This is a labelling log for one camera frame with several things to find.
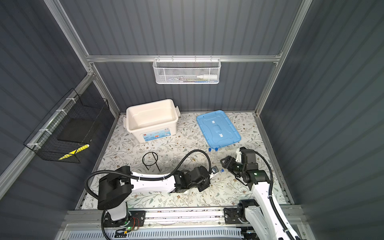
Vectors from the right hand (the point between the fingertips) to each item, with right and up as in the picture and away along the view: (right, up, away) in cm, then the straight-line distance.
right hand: (226, 164), depth 80 cm
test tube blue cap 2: (-9, +8, +1) cm, 12 cm away
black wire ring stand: (-46, 0, +15) cm, 49 cm away
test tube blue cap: (-5, +8, +2) cm, 9 cm away
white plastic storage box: (-50, +25, +33) cm, 65 cm away
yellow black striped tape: (-72, +9, -11) cm, 74 cm away
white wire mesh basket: (-24, +67, +43) cm, 83 cm away
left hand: (-8, -7, 0) cm, 11 cm away
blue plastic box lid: (0, +19, +29) cm, 35 cm away
